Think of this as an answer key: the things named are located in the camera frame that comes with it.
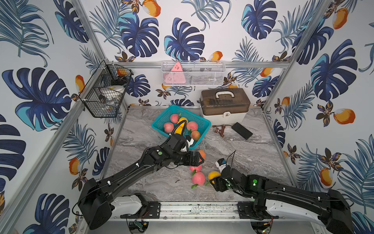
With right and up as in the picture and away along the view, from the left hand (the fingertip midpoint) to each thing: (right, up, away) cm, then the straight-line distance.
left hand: (198, 159), depth 72 cm
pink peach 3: (-2, +16, +29) cm, 34 cm away
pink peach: (-15, +22, +35) cm, 44 cm away
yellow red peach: (-9, +21, +33) cm, 41 cm away
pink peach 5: (+1, -12, +7) cm, 14 cm away
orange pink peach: (0, +10, +25) cm, 27 cm away
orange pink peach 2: (+4, -1, +17) cm, 17 cm away
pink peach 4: (+1, -8, +12) cm, 14 cm away
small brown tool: (+18, +12, +33) cm, 39 cm away
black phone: (+34, +13, +33) cm, 49 cm away
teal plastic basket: (+6, +17, +30) cm, 35 cm away
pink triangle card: (-12, +47, +18) cm, 52 cm away
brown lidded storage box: (+19, +29, +21) cm, 40 cm away
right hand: (+9, -12, +6) cm, 17 cm away
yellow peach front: (+9, -10, +7) cm, 15 cm away
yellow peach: (-11, +14, +28) cm, 33 cm away
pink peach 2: (-18, +15, +29) cm, 38 cm away
